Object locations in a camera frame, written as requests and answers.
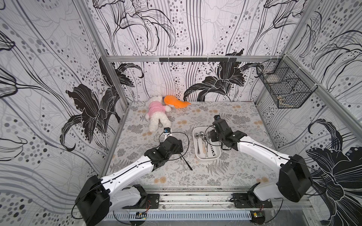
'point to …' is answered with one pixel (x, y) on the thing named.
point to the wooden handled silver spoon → (201, 135)
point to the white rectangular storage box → (205, 148)
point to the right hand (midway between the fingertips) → (214, 131)
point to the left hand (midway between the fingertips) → (178, 146)
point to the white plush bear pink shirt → (157, 111)
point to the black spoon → (187, 164)
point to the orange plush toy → (177, 103)
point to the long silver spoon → (197, 135)
